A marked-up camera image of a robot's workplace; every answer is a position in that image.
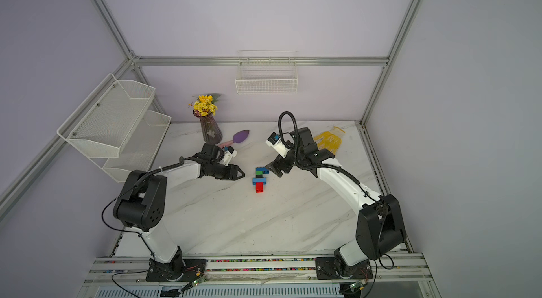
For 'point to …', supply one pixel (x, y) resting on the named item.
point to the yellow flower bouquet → (205, 105)
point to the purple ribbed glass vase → (212, 130)
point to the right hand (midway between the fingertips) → (276, 159)
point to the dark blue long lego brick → (262, 169)
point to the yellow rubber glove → (330, 140)
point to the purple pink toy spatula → (238, 138)
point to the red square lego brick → (260, 187)
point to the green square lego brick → (259, 175)
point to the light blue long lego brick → (255, 180)
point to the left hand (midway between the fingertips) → (239, 177)
